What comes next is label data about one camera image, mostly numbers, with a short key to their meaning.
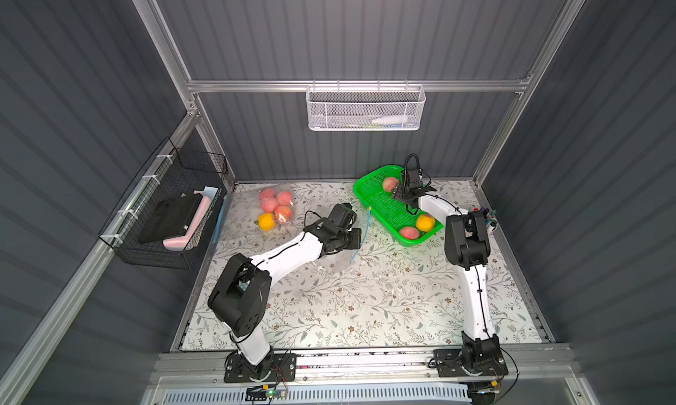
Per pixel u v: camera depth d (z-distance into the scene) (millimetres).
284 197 1084
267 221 1011
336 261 957
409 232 955
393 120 902
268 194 1086
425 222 978
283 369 728
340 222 690
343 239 738
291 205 1081
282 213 1001
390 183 1114
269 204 1041
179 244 644
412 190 882
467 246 630
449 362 736
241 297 462
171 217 693
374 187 1128
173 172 802
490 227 889
